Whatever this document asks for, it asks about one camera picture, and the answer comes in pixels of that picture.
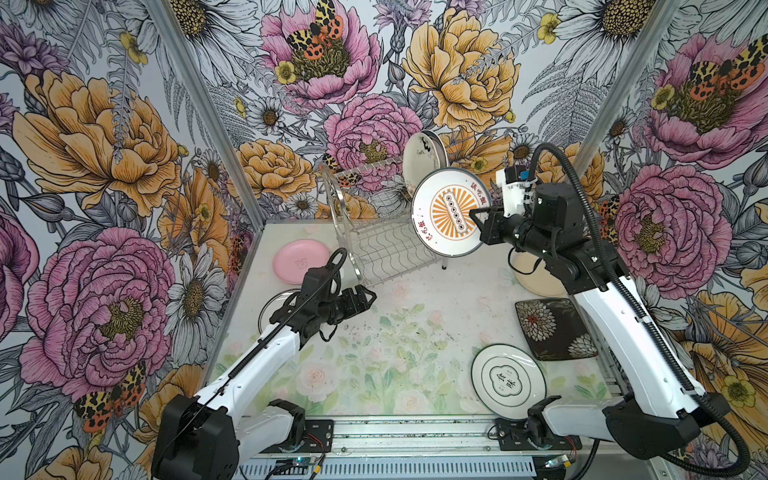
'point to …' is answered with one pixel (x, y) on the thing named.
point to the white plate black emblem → (508, 380)
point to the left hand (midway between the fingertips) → (365, 309)
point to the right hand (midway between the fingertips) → (472, 223)
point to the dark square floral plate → (555, 329)
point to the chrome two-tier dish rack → (374, 207)
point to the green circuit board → (304, 461)
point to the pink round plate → (292, 259)
